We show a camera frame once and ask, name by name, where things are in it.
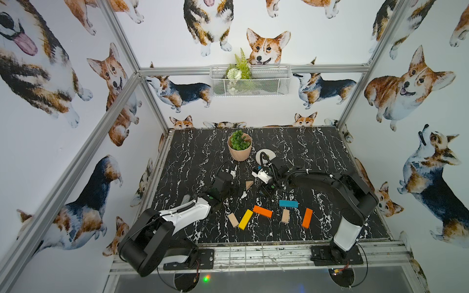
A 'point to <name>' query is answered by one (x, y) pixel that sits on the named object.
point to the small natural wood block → (233, 220)
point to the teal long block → (288, 203)
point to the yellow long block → (245, 219)
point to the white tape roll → (270, 153)
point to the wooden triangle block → (248, 184)
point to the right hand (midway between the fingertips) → (259, 189)
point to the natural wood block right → (286, 215)
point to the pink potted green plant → (240, 144)
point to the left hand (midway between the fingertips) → (236, 176)
